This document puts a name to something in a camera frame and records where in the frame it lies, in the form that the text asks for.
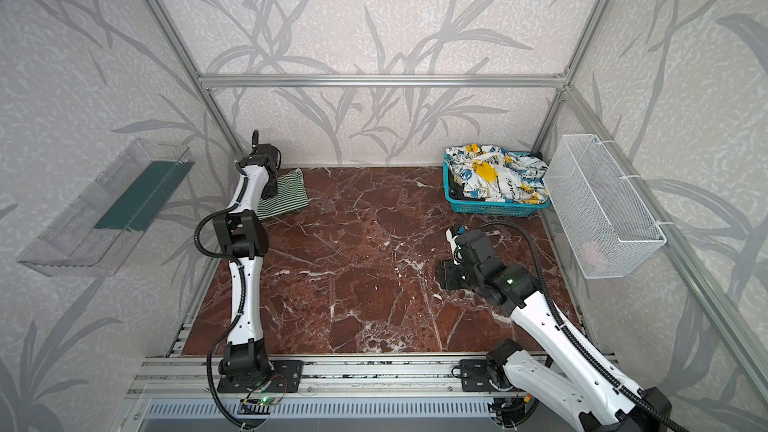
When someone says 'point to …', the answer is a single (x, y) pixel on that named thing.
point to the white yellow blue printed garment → (493, 173)
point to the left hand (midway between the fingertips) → (261, 183)
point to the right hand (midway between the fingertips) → (443, 259)
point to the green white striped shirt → (291, 195)
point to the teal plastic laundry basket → (469, 206)
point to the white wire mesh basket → (604, 224)
